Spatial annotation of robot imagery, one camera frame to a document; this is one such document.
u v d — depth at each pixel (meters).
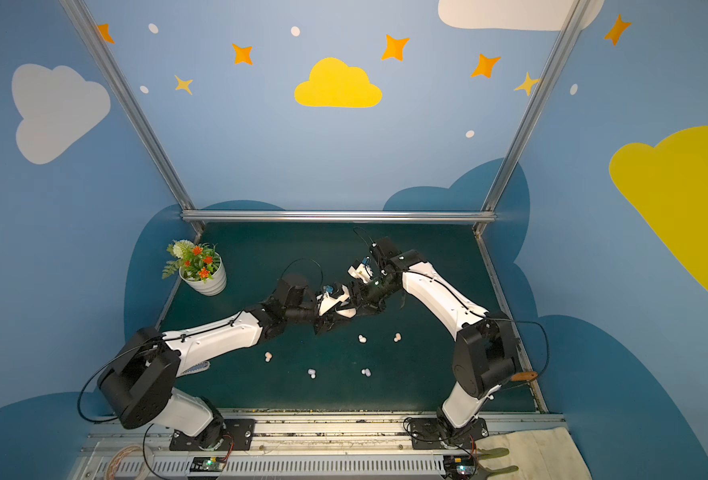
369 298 0.72
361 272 0.78
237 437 0.74
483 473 0.69
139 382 0.43
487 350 0.47
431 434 0.74
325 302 0.70
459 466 0.71
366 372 0.84
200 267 0.91
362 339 0.91
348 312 0.78
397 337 0.91
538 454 0.72
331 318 0.73
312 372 0.84
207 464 0.71
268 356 0.87
